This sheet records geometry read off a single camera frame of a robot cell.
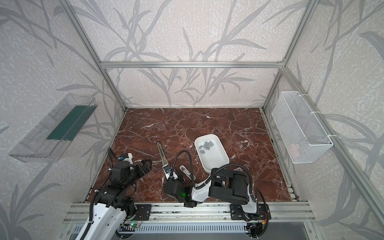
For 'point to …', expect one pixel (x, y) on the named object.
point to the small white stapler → (186, 172)
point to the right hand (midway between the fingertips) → (167, 167)
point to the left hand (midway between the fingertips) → (149, 159)
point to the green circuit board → (133, 225)
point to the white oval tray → (210, 152)
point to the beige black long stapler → (165, 160)
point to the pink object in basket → (294, 148)
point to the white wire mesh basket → (304, 142)
